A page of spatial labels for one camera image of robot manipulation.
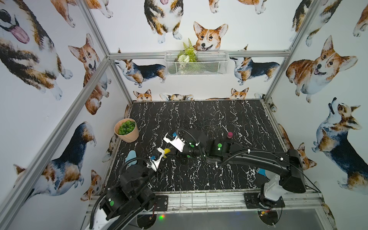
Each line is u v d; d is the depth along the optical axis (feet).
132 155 2.97
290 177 1.32
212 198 2.49
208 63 3.04
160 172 1.87
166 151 2.10
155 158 1.75
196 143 1.55
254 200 2.40
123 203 1.56
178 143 1.83
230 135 3.22
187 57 2.68
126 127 2.96
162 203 2.40
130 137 2.94
